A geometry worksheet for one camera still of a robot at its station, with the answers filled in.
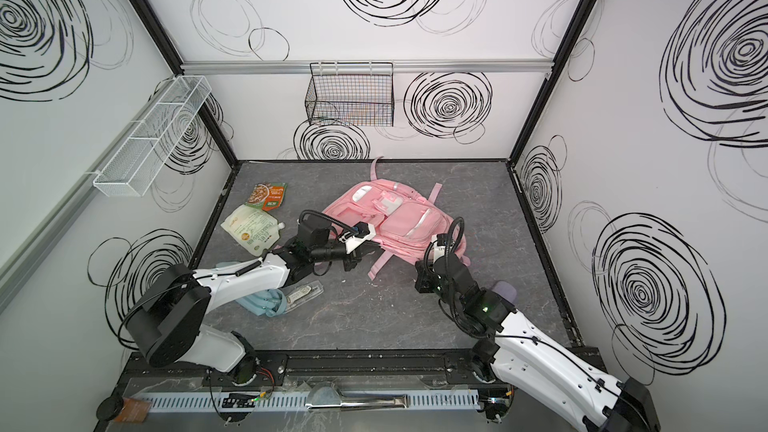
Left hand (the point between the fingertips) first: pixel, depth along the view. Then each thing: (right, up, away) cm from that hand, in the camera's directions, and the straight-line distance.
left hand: (379, 242), depth 80 cm
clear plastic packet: (-22, -16, +4) cm, 28 cm away
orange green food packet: (-42, +12, +28) cm, 52 cm away
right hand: (+9, -6, -3) cm, 11 cm away
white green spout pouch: (-42, +1, +19) cm, 46 cm away
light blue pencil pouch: (-29, -16, 0) cm, 34 cm away
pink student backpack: (+8, +5, +9) cm, 13 cm away
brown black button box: (-53, -32, -18) cm, 64 cm away
